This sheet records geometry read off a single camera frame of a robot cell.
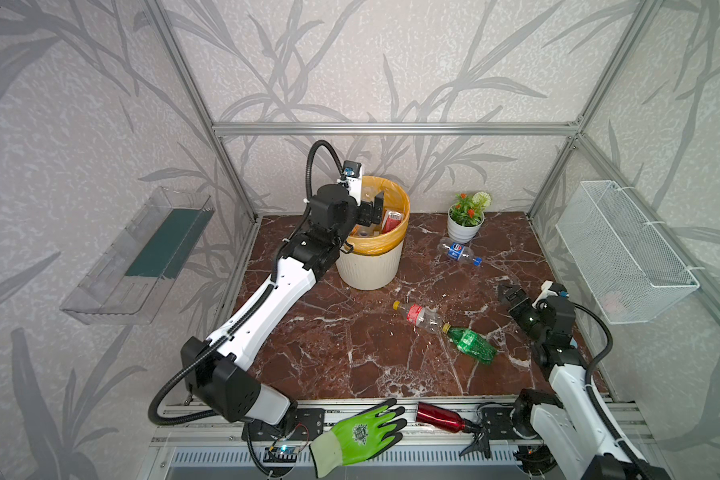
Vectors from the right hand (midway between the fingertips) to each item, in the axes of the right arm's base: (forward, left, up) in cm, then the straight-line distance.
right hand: (507, 284), depth 84 cm
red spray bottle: (-32, +21, -9) cm, 40 cm away
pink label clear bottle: (-5, +22, -12) cm, 25 cm away
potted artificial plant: (+28, +7, -1) cm, 29 cm away
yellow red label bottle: (+15, +33, +11) cm, 38 cm away
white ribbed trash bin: (+5, +40, 0) cm, 40 cm away
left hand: (+12, +39, +29) cm, 50 cm away
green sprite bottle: (-13, +10, -11) cm, 20 cm away
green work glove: (-35, +42, -11) cm, 56 cm away
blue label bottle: (+19, +10, -9) cm, 24 cm away
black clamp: (-37, +13, -10) cm, 41 cm away
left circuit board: (-39, +61, -15) cm, 73 cm away
